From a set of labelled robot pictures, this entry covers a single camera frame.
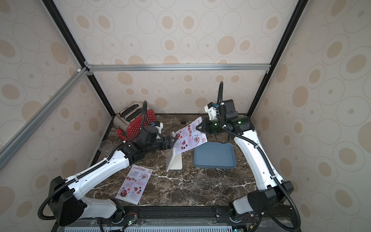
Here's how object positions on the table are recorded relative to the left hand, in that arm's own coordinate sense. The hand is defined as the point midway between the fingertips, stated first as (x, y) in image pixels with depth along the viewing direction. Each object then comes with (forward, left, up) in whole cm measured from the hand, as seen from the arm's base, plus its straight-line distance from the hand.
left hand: (175, 139), depth 76 cm
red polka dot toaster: (+21, +31, -6) cm, 38 cm away
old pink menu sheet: (-16, +24, -24) cm, 38 cm away
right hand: (+2, -14, +9) cm, 16 cm away
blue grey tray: (+3, -25, -21) cm, 33 cm away
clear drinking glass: (+7, +49, -21) cm, 53 cm away
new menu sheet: (-1, -7, +4) cm, 8 cm away
